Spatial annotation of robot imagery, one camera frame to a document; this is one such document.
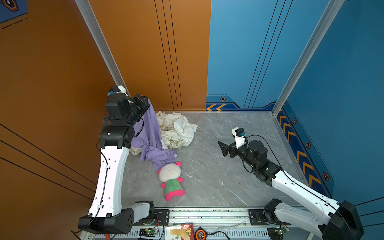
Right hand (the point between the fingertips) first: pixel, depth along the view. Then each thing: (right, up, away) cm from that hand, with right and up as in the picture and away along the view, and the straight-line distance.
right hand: (224, 138), depth 76 cm
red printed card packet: (-19, -40, -8) cm, 45 cm away
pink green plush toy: (-29, -20, +6) cm, 36 cm away
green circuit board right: (+26, -43, -6) cm, 51 cm away
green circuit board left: (-37, -44, -5) cm, 58 cm away
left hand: (-35, +20, -13) cm, 42 cm away
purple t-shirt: (-42, -4, +7) cm, 43 cm away
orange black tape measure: (-13, -43, -9) cm, 45 cm away
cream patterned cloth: (-30, -2, +13) cm, 33 cm away
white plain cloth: (-25, +6, +27) cm, 37 cm away
